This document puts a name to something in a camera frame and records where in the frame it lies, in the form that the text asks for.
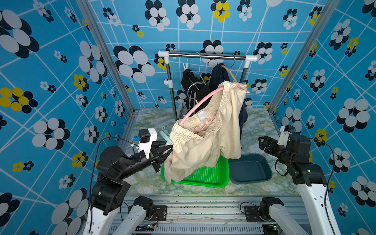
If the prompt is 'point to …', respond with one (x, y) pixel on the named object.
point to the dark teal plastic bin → (249, 168)
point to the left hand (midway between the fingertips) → (176, 143)
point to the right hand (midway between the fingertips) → (268, 139)
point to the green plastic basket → (216, 176)
